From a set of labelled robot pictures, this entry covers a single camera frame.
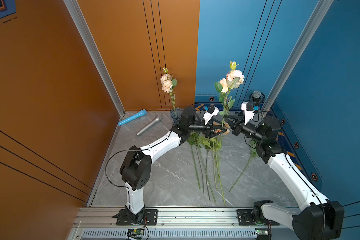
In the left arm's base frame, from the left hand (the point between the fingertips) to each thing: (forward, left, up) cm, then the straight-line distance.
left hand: (224, 126), depth 72 cm
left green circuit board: (-40, +41, -33) cm, 66 cm away
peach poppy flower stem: (+7, -3, -28) cm, 29 cm away
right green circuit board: (-39, -18, -31) cm, 53 cm away
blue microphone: (+35, +54, -27) cm, 70 cm away
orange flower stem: (+7, +15, -30) cm, 34 cm away
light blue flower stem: (-8, +7, -30) cm, 32 cm away
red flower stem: (+7, +5, -29) cm, 30 cm away
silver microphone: (+30, +40, -27) cm, 57 cm away
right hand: (+2, 0, +4) cm, 5 cm away
